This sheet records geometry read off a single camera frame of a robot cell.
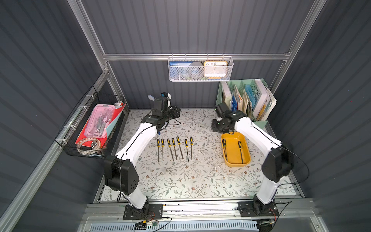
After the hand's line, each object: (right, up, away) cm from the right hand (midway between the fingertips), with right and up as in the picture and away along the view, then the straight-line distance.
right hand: (216, 127), depth 88 cm
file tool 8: (+18, -12, +11) cm, 24 cm away
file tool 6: (-19, -13, +11) cm, 26 cm away
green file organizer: (+25, +20, +8) cm, 33 cm away
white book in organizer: (+35, +17, +9) cm, 40 cm away
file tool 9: (+8, -13, +11) cm, 18 cm away
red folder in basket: (-55, +10, -11) cm, 57 cm away
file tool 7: (-15, -12, +12) cm, 22 cm away
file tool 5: (-24, -12, +11) cm, 29 cm away
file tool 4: (-27, -13, +11) cm, 32 cm away
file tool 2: (-35, -13, +11) cm, 39 cm away
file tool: (-38, -13, +11) cm, 42 cm away
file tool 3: (-30, -13, +11) cm, 35 cm away
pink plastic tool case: (-62, +4, -15) cm, 64 cm away
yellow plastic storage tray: (+15, -16, +9) cm, 24 cm away
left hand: (-24, +11, -6) cm, 27 cm away
